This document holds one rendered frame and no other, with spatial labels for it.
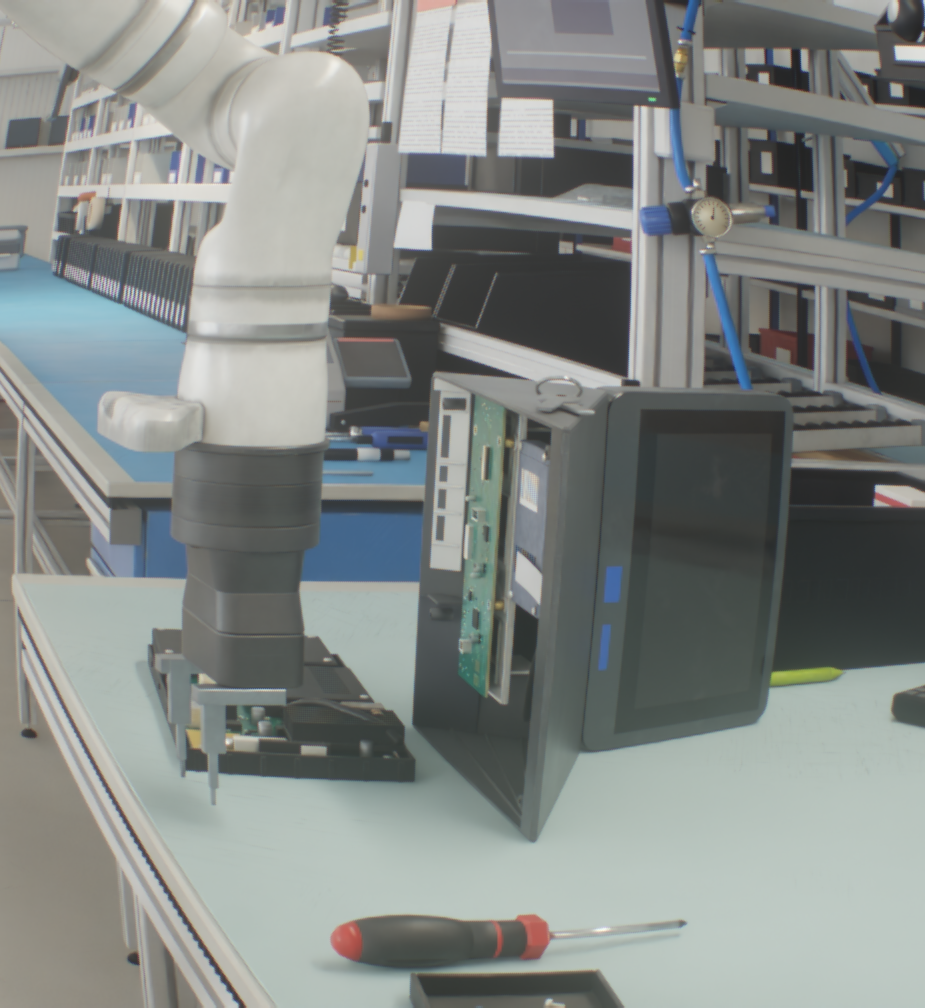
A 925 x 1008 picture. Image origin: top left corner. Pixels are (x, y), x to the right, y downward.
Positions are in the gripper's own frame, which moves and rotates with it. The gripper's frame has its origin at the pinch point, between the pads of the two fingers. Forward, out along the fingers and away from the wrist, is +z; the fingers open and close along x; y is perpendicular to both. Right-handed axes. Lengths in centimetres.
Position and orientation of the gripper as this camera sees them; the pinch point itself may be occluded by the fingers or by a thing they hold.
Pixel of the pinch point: (197, 788)
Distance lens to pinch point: 112.0
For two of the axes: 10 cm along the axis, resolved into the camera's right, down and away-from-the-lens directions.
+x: -4.2, -1.6, 9.0
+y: 9.1, -0.1, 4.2
